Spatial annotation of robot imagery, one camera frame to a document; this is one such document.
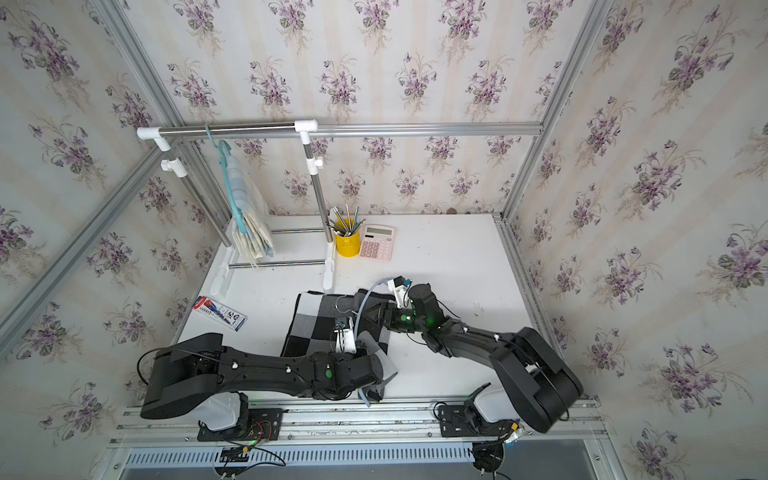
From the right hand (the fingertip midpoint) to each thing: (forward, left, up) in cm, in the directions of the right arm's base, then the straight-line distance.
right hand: (371, 317), depth 82 cm
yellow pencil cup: (+29, +10, -5) cm, 31 cm away
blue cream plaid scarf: (+19, +35, +11) cm, 41 cm away
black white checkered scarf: (+5, +18, -9) cm, 21 cm away
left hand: (-8, 0, -6) cm, 10 cm away
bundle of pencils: (+35, +12, 0) cm, 37 cm away
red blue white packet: (+4, +48, -7) cm, 49 cm away
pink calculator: (+33, 0, -8) cm, 34 cm away
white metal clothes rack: (+27, +53, -6) cm, 59 cm away
